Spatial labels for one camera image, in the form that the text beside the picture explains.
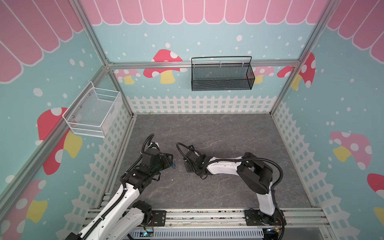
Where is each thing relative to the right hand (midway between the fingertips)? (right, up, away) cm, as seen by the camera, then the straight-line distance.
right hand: (192, 161), depth 94 cm
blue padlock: (-12, -2, -1) cm, 12 cm away
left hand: (-12, +4, -14) cm, 19 cm away
